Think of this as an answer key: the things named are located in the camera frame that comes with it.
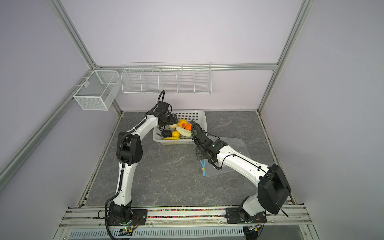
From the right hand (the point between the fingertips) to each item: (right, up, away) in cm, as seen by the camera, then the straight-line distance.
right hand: (203, 152), depth 83 cm
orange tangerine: (-10, +14, +22) cm, 28 cm away
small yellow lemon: (-18, +9, +18) cm, 28 cm away
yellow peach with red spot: (-14, +17, +22) cm, 31 cm away
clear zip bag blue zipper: (+3, -9, -1) cm, 10 cm away
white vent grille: (-20, -36, -13) cm, 43 cm away
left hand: (-20, +18, +21) cm, 34 cm away
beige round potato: (-21, +14, +21) cm, 33 cm away
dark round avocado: (-24, +10, +18) cm, 32 cm away
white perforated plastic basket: (-2, +21, +26) cm, 34 cm away
